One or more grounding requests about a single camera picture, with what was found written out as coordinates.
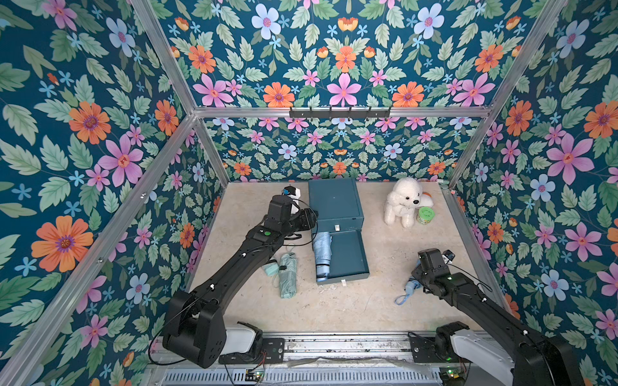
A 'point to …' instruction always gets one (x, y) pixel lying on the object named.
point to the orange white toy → (427, 194)
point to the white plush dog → (402, 201)
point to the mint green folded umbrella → (287, 269)
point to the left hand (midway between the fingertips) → (316, 213)
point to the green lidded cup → (425, 215)
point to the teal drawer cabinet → (337, 204)
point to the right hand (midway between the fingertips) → (418, 271)
